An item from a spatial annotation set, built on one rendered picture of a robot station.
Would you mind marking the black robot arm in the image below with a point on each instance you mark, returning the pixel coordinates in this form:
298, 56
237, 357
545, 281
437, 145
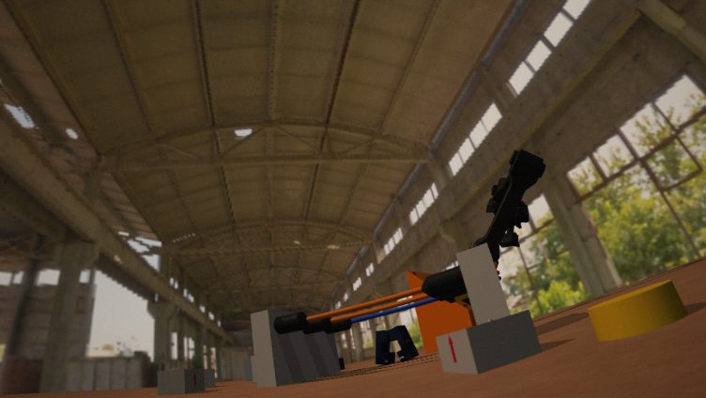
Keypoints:
506, 202

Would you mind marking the yellow short cylinder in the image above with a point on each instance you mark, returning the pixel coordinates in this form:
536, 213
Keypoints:
637, 312

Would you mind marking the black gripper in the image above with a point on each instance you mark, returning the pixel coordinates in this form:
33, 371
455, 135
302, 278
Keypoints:
510, 238

